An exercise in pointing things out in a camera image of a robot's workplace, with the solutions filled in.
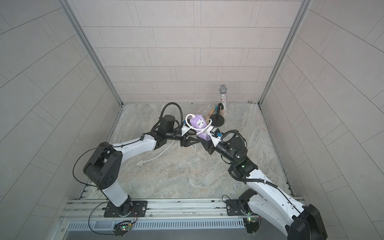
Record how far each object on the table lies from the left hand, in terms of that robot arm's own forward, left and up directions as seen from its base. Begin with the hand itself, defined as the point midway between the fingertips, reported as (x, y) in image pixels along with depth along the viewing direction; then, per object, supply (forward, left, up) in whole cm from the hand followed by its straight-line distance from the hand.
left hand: (199, 136), depth 80 cm
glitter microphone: (+21, -13, +16) cm, 29 cm away
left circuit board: (-39, +34, -13) cm, 54 cm away
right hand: (-5, -1, +11) cm, 12 cm away
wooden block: (+30, -9, -14) cm, 34 cm away
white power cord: (-10, +34, -14) cm, 38 cm away
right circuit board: (-37, -24, -15) cm, 47 cm away
